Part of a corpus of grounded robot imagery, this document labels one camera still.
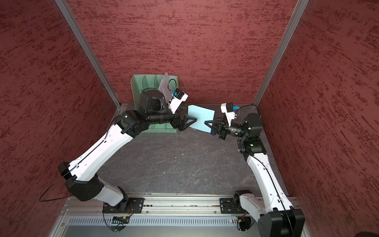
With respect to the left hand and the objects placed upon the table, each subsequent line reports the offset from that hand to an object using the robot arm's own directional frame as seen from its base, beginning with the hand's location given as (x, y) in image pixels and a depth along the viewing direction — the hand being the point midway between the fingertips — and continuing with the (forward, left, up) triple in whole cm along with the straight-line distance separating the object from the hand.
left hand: (188, 116), depth 63 cm
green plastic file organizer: (+42, +34, -13) cm, 55 cm away
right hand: (-3, -7, -3) cm, 8 cm away
